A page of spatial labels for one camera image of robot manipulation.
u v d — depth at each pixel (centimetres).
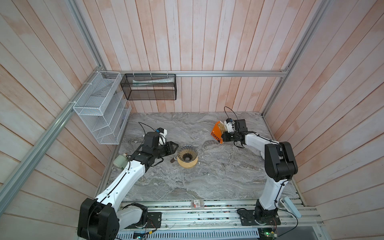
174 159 86
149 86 109
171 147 70
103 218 39
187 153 84
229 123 91
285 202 76
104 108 73
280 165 52
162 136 74
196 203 78
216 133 103
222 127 101
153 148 62
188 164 80
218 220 75
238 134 77
